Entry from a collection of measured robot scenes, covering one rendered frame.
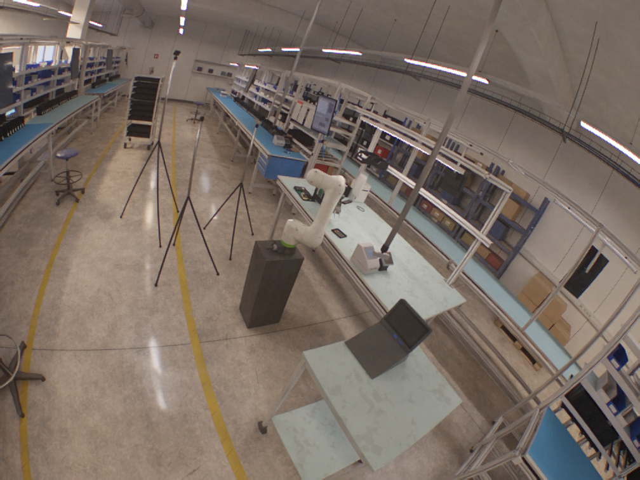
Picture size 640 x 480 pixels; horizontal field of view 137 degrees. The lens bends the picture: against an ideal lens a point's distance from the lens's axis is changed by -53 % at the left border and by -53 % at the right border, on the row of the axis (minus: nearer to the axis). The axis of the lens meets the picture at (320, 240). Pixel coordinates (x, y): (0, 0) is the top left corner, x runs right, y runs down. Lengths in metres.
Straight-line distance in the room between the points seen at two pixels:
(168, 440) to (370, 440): 1.37
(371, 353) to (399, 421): 0.32
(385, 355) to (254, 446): 1.20
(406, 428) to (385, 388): 0.19
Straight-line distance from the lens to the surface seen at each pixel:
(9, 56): 3.53
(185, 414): 2.05
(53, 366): 2.43
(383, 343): 1.21
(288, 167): 4.04
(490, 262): 5.36
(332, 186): 1.81
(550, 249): 5.54
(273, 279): 2.06
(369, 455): 1.01
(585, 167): 5.66
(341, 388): 1.06
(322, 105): 3.63
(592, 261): 3.19
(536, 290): 4.61
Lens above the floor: 1.94
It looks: 29 degrees down
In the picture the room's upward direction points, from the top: 23 degrees clockwise
